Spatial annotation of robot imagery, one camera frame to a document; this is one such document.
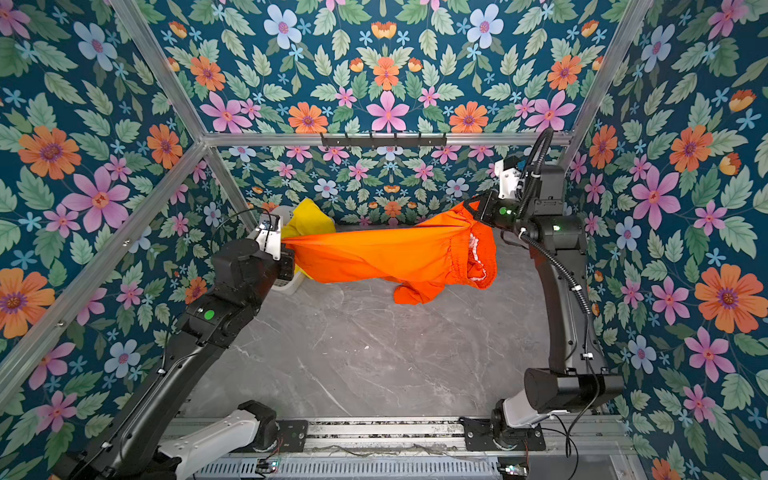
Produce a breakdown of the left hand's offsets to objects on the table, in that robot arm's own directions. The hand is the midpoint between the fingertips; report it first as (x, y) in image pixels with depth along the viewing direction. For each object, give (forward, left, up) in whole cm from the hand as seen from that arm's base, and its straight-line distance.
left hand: (282, 231), depth 65 cm
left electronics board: (-40, +9, -41) cm, 57 cm away
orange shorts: (0, -39, -9) cm, 40 cm away
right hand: (+4, -42, +4) cm, 42 cm away
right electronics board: (-44, -50, -39) cm, 78 cm away
